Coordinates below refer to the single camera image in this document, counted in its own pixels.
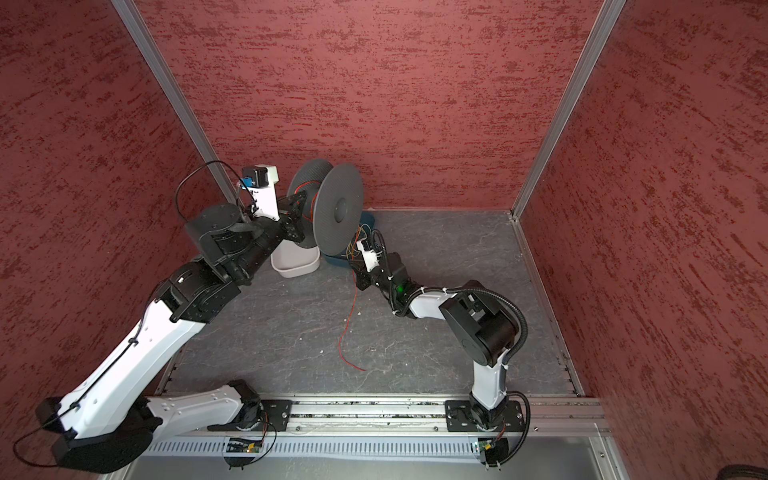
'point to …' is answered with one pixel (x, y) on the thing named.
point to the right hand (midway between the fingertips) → (348, 266)
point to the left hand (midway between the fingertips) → (303, 201)
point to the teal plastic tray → (345, 259)
